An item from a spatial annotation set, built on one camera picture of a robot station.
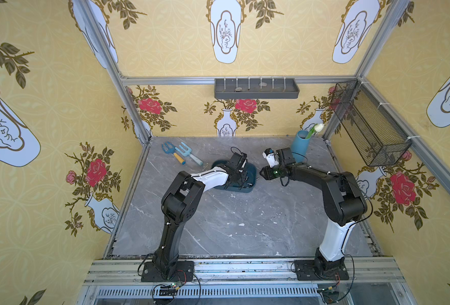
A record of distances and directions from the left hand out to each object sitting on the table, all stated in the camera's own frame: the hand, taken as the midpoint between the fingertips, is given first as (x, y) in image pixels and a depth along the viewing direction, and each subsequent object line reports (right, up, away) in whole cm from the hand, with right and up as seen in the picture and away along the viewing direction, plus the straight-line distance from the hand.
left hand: (240, 174), depth 101 cm
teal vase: (+30, +15, -5) cm, 34 cm away
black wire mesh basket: (+50, +22, -23) cm, 59 cm away
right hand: (+10, +2, -1) cm, 11 cm away
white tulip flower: (+33, +23, -16) cm, 43 cm away
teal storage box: (+4, -5, -3) cm, 7 cm away
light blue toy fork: (-31, +12, +13) cm, 35 cm away
